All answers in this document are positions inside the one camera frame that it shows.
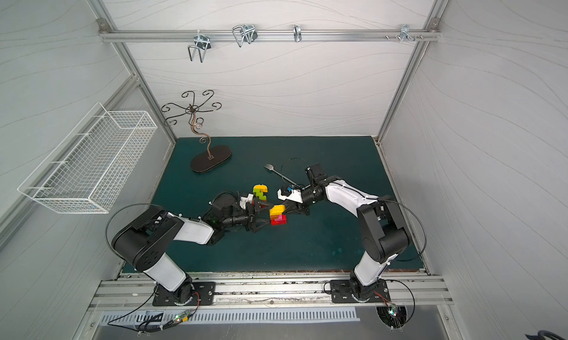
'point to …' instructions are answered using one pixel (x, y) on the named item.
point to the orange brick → (274, 216)
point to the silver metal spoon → (271, 168)
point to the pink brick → (280, 217)
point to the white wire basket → (89, 168)
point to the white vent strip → (150, 317)
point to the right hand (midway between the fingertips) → (285, 205)
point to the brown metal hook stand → (204, 162)
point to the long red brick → (275, 222)
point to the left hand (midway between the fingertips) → (272, 215)
